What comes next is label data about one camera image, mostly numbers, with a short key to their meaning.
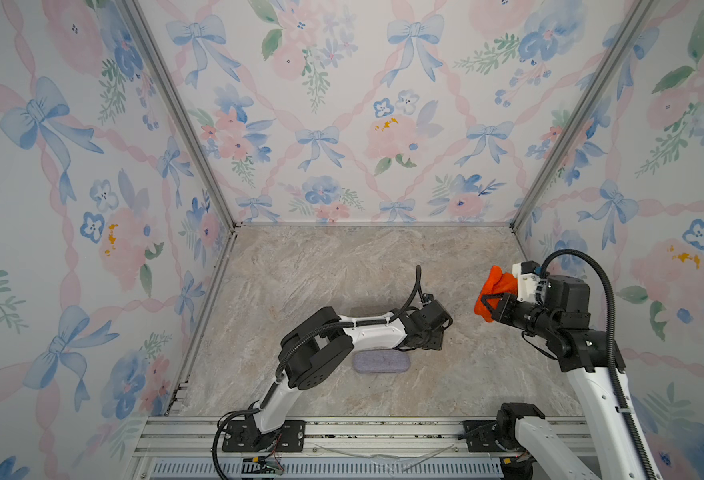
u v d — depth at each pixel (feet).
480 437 2.40
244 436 2.36
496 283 2.33
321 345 1.80
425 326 2.26
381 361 2.72
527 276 2.07
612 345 1.48
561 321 1.69
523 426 2.02
